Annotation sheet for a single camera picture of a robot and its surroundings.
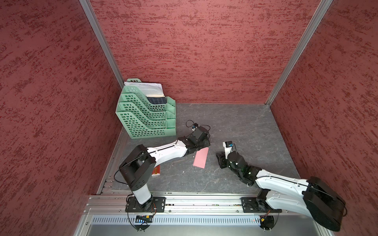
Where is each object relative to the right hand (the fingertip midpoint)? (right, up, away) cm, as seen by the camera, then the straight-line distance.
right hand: (218, 156), depth 86 cm
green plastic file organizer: (-51, +22, +10) cm, 56 cm away
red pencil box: (-37, -9, -1) cm, 38 cm away
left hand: (-6, +8, +1) cm, 10 cm away
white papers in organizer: (-45, +43, +9) cm, 63 cm away
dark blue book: (-41, +36, +19) cm, 58 cm away
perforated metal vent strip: (-11, -28, -15) cm, 33 cm away
